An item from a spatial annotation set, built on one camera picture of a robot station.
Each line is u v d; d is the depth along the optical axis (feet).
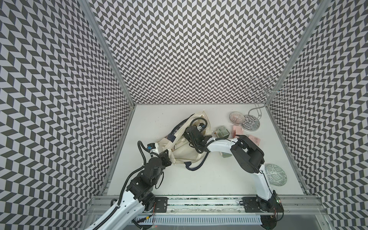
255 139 3.02
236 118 3.49
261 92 2.64
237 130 3.16
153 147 2.23
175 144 2.63
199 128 2.91
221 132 3.16
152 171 1.87
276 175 2.70
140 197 1.75
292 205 2.48
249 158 1.72
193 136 2.43
